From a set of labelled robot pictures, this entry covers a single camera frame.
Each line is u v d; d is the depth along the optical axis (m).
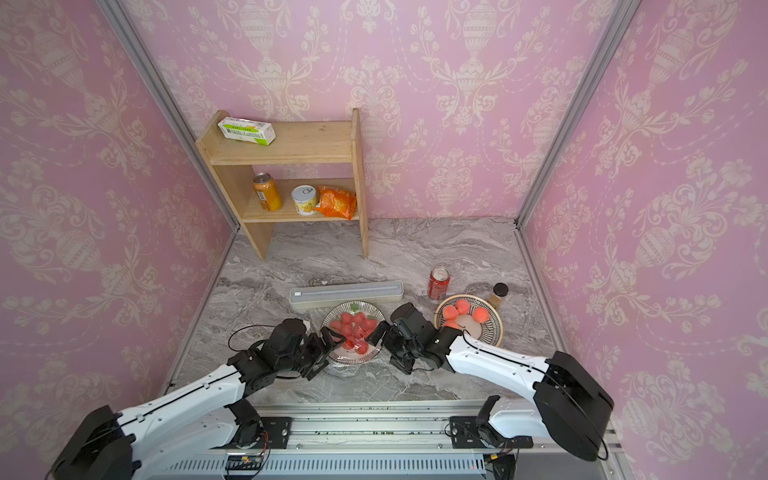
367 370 0.85
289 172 1.06
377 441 0.74
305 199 0.90
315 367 0.78
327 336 0.75
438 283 0.92
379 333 0.74
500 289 0.91
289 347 0.66
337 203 0.90
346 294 0.95
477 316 0.92
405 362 0.74
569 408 0.41
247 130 0.79
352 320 0.92
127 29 0.72
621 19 0.70
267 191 0.88
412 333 0.64
